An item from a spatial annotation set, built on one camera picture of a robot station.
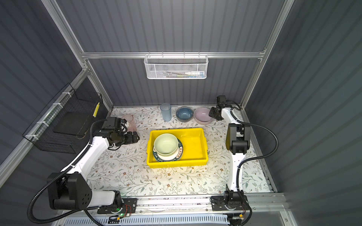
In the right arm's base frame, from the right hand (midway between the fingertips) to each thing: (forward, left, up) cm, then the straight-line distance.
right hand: (213, 114), depth 106 cm
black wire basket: (-26, +85, +23) cm, 92 cm away
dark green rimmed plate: (-34, +31, -2) cm, 46 cm away
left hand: (-26, +54, +7) cm, 60 cm away
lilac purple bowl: (+3, +9, -5) cm, 11 cm away
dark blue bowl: (+5, +23, -4) cm, 23 cm away
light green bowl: (-24, +35, -1) cm, 42 cm away
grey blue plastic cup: (+5, +37, +3) cm, 37 cm away
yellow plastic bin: (-23, +15, -7) cm, 28 cm away
